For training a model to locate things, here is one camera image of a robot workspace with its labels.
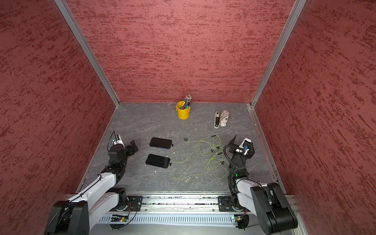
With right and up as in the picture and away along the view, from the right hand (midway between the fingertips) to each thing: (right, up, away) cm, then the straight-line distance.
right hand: (242, 140), depth 83 cm
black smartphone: (-51, -4, +15) cm, 53 cm away
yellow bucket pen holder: (-36, +16, +25) cm, 47 cm away
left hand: (-69, -4, +5) cm, 70 cm away
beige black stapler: (-11, +12, +21) cm, 27 cm away
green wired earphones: (-18, -15, +5) cm, 24 cm away
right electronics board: (-4, -37, -13) cm, 40 cm away
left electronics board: (-68, -38, -10) cm, 78 cm away
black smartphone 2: (-50, -13, +5) cm, 52 cm away
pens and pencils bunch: (-33, +25, +19) cm, 46 cm away
